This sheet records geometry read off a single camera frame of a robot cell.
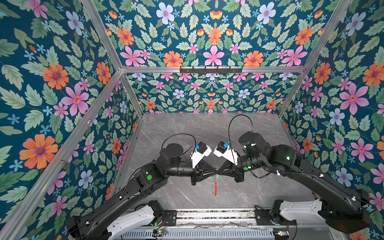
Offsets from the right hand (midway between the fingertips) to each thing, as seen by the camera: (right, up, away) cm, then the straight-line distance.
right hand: (218, 170), depth 58 cm
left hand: (-1, 0, -4) cm, 4 cm away
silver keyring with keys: (-1, -6, 0) cm, 6 cm away
